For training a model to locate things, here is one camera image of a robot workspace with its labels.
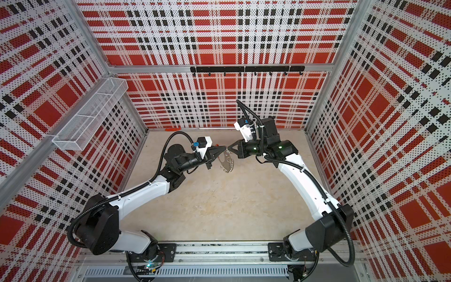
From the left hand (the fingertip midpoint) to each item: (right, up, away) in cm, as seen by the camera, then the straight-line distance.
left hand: (225, 149), depth 72 cm
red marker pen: (-42, +13, +55) cm, 71 cm away
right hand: (+2, 0, -1) cm, 2 cm away
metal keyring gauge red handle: (0, -5, +2) cm, 5 cm away
